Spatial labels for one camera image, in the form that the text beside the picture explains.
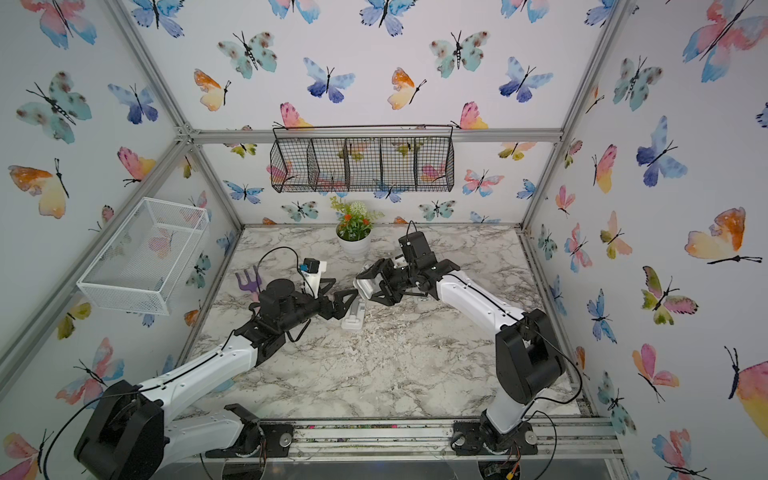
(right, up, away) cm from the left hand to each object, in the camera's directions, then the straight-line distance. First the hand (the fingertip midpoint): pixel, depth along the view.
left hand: (348, 285), depth 79 cm
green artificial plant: (-1, +19, +20) cm, 27 cm away
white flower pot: (-2, +10, +28) cm, 30 cm away
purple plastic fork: (-36, -3, +23) cm, 42 cm away
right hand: (+4, +1, -1) cm, 4 cm away
